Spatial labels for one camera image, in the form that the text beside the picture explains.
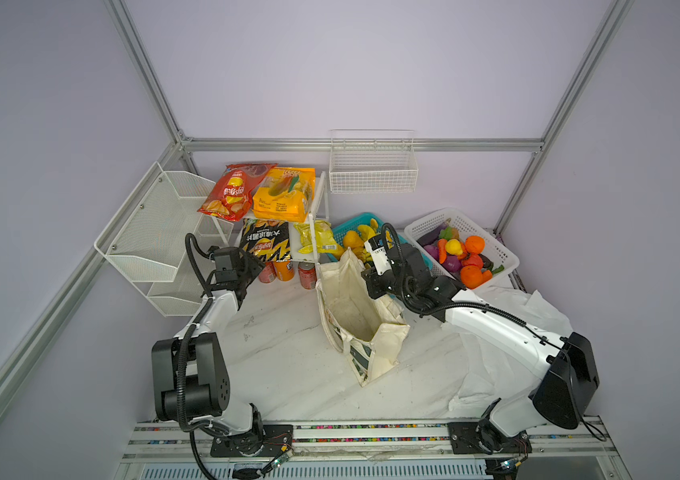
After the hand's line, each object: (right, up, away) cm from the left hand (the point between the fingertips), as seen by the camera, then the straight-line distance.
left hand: (252, 264), depth 91 cm
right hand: (+33, -2, -12) cm, 35 cm away
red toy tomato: (+74, +1, +13) cm, 75 cm away
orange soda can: (+8, -2, +10) cm, 13 cm away
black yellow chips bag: (+4, +8, +2) cm, 9 cm away
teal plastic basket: (+26, +12, +20) cm, 35 cm away
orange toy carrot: (+64, +7, +16) cm, 66 cm away
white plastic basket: (+58, +14, +21) cm, 64 cm away
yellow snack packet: (+22, +8, +2) cm, 24 cm away
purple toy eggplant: (+63, +10, +23) cm, 67 cm away
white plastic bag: (+70, -32, -7) cm, 77 cm away
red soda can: (+16, -2, +5) cm, 17 cm away
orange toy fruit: (+75, +7, +14) cm, 76 cm away
